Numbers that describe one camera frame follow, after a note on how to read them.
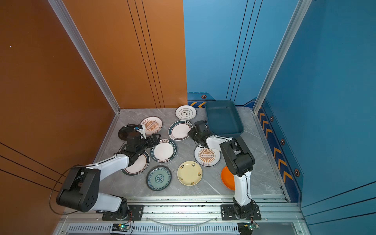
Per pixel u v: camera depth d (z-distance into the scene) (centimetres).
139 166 88
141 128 81
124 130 109
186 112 119
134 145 70
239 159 54
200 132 78
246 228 70
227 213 73
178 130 103
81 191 44
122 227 71
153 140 82
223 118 115
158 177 85
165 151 94
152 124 111
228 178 85
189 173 87
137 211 74
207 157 94
